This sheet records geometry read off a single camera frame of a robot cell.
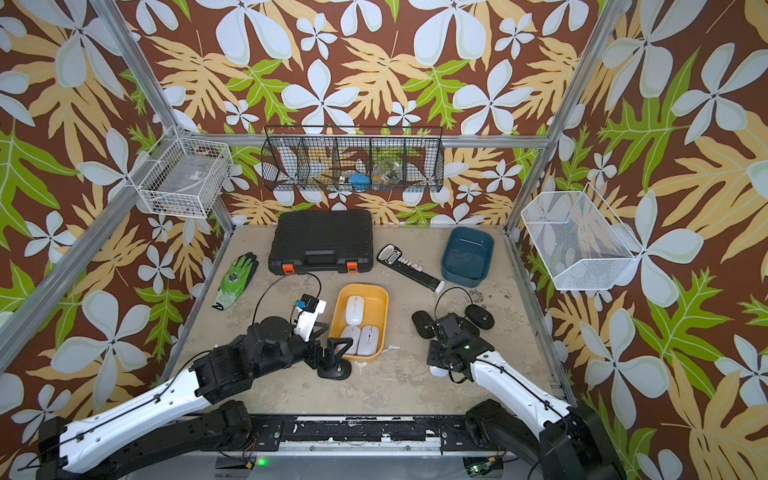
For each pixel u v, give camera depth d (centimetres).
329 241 107
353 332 90
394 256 110
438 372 82
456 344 65
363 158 96
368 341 88
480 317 93
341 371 82
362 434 75
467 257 143
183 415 48
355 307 95
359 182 93
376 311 95
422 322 93
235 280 102
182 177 86
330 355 60
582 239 80
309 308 60
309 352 60
